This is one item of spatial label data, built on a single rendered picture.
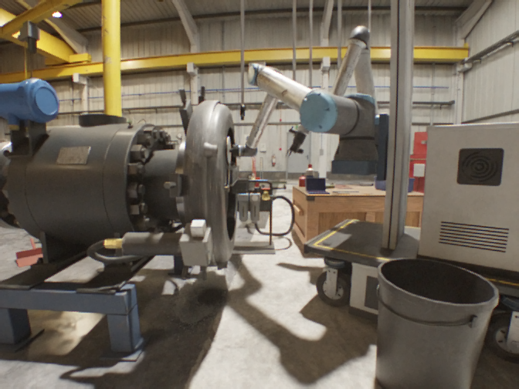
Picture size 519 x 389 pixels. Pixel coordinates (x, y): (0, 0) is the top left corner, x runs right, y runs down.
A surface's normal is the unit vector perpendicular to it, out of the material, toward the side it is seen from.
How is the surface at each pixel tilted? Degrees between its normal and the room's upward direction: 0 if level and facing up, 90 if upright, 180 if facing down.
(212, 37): 90
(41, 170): 74
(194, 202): 94
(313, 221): 90
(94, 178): 80
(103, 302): 90
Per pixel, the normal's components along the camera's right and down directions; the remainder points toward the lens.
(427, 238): -0.61, 0.10
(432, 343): -0.43, 0.16
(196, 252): 0.00, 0.49
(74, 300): 0.00, 0.12
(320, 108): -0.82, 0.11
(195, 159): 0.02, -0.17
